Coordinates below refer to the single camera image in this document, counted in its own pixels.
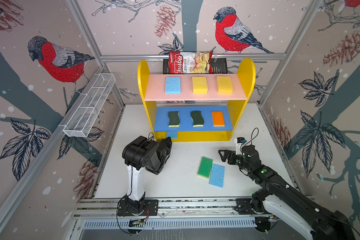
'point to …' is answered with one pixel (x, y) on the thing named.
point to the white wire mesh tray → (81, 121)
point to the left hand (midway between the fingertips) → (171, 136)
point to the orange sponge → (218, 118)
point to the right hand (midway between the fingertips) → (223, 154)
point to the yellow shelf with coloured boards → (199, 107)
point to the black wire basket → (220, 65)
